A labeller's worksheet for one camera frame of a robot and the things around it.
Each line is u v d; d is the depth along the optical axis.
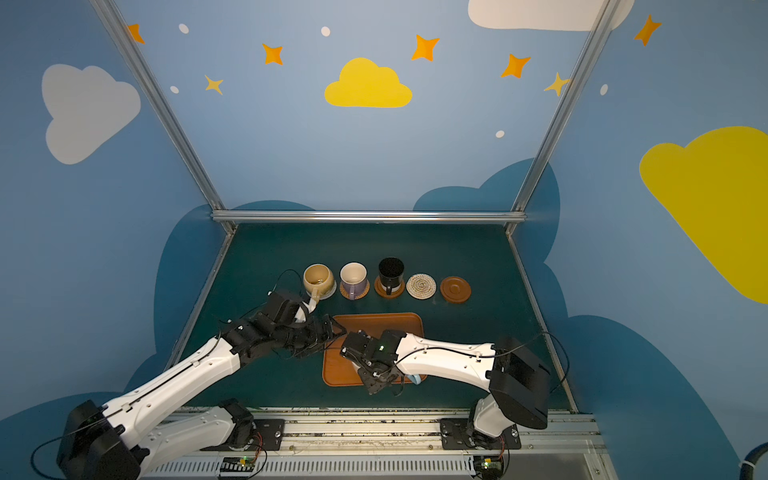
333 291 1.01
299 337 0.66
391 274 0.96
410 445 0.74
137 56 0.75
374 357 0.58
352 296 0.95
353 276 1.02
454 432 0.75
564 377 0.46
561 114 0.87
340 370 0.85
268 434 0.74
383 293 1.01
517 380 0.42
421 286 1.04
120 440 0.39
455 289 1.03
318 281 1.01
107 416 0.40
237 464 0.73
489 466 0.73
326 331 0.69
